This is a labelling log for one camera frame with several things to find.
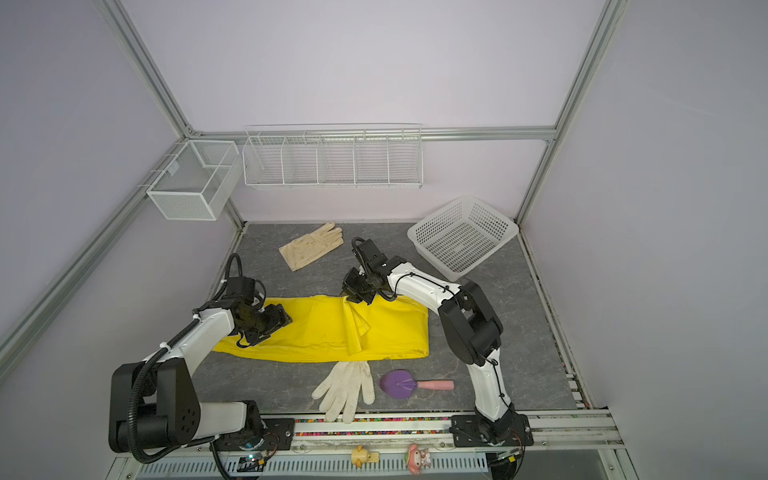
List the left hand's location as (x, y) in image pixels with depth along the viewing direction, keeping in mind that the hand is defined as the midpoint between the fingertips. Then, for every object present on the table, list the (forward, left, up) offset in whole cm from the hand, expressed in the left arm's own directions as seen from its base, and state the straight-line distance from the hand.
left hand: (282, 327), depth 87 cm
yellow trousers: (-1, -17, -2) cm, 17 cm away
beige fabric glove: (+34, -1, -5) cm, 34 cm away
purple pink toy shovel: (-18, -34, -3) cm, 38 cm away
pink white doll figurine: (-35, -36, -1) cm, 50 cm away
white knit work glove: (-16, -19, -4) cm, 25 cm away
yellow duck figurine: (-33, -23, 0) cm, 40 cm away
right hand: (+7, -16, +6) cm, 19 cm away
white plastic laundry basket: (+35, -62, -4) cm, 71 cm away
